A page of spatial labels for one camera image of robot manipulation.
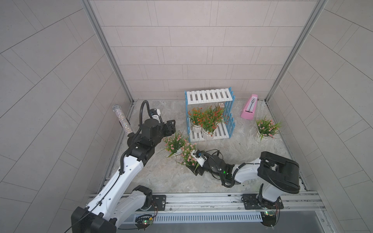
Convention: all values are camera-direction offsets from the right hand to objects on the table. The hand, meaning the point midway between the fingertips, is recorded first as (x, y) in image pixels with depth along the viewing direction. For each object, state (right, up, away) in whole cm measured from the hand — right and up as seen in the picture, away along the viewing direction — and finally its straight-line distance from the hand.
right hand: (190, 160), depth 81 cm
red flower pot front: (+14, +25, +4) cm, 28 cm away
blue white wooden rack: (+9, +35, +2) cm, 36 cm away
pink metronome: (+41, +27, +22) cm, 54 cm away
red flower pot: (+3, +25, +8) cm, 27 cm away
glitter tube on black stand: (-36, +23, -3) cm, 43 cm away
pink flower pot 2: (-9, +10, -3) cm, 14 cm away
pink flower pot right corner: (+45, +18, +4) cm, 49 cm away
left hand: (-9, +23, -5) cm, 25 cm away
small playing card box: (+24, +32, +31) cm, 51 cm away
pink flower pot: (-1, +4, -10) cm, 11 cm away
